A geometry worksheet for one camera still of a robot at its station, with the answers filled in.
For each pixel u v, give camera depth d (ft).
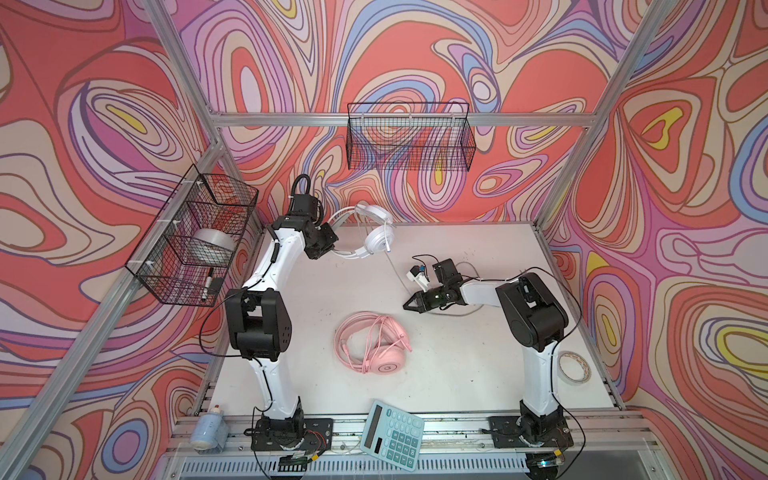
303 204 2.39
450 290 2.62
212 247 2.33
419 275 3.00
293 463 2.35
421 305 2.84
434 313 3.00
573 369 2.73
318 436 2.37
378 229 2.67
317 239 2.52
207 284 2.37
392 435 2.36
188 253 2.37
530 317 1.81
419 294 2.90
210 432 2.23
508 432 2.38
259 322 1.62
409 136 3.16
